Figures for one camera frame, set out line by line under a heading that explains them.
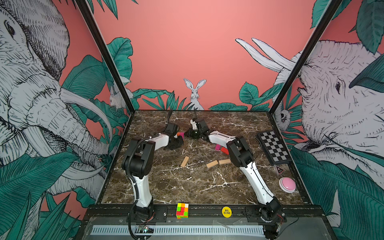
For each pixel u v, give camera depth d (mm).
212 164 921
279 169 900
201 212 762
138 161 510
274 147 961
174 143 858
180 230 701
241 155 656
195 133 954
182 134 1041
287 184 822
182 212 703
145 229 701
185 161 919
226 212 748
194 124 922
